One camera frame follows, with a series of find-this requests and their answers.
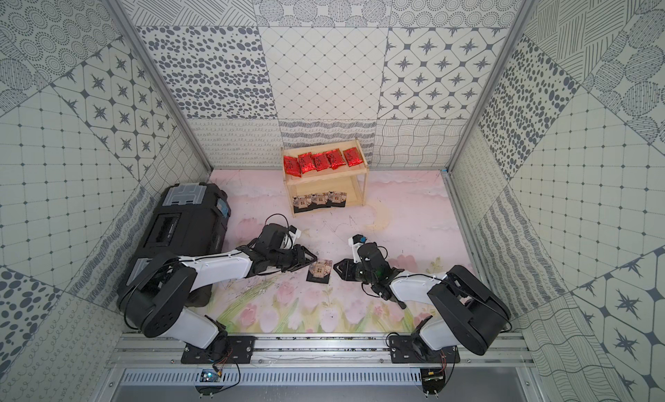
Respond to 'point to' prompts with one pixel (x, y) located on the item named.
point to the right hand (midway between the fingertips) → (337, 270)
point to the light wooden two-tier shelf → (351, 180)
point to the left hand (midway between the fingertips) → (316, 255)
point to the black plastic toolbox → (188, 219)
